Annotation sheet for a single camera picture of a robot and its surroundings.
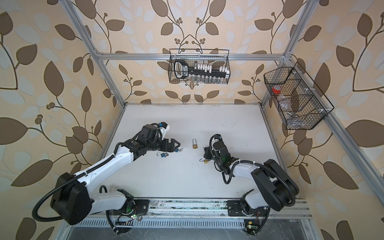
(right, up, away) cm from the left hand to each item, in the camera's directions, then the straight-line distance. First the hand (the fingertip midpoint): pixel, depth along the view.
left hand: (175, 142), depth 81 cm
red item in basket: (+59, +30, +6) cm, 66 cm away
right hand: (+17, -6, +9) cm, 20 cm away
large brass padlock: (+10, -5, +16) cm, 19 cm away
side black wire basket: (+64, +20, -8) cm, 67 cm away
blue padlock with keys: (-10, -10, +12) cm, 19 cm away
